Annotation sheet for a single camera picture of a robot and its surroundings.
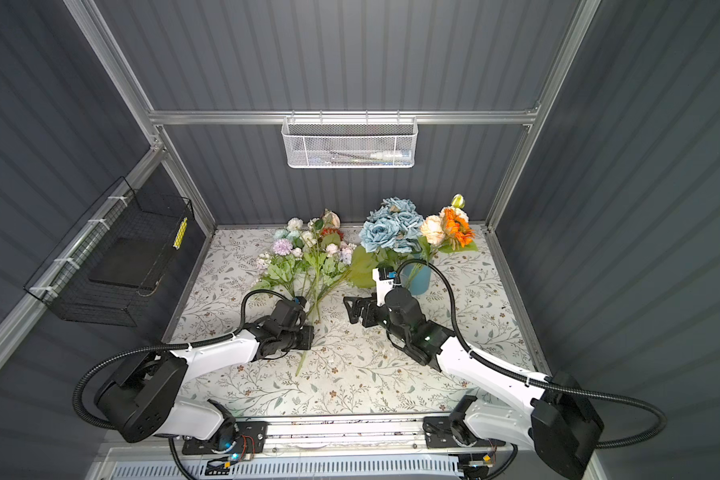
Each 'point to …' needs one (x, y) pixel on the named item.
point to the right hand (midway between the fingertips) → (360, 299)
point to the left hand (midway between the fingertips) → (315, 335)
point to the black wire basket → (121, 253)
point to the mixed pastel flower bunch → (308, 255)
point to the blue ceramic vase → (416, 276)
